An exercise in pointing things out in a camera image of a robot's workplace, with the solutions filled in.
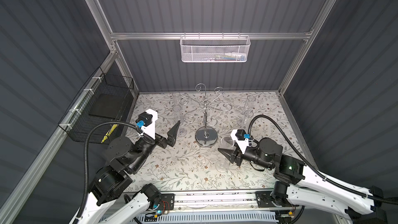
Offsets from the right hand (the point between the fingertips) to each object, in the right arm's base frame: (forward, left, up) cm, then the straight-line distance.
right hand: (224, 144), depth 63 cm
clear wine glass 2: (+38, -23, -29) cm, 52 cm away
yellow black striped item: (+6, +50, 0) cm, 50 cm away
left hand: (+4, +21, +15) cm, 26 cm away
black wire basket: (+27, +61, 0) cm, 67 cm away
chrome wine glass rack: (+18, +8, -26) cm, 33 cm away
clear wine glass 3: (0, -7, -28) cm, 29 cm away
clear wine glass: (+24, +23, -27) cm, 42 cm away
